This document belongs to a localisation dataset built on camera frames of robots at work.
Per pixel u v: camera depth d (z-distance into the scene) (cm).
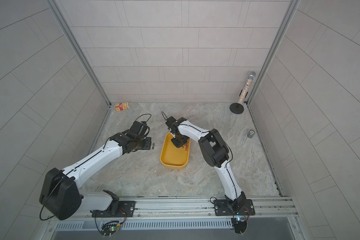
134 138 61
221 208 71
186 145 93
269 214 70
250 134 95
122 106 112
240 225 67
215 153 55
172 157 87
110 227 68
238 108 113
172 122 78
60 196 39
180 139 81
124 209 71
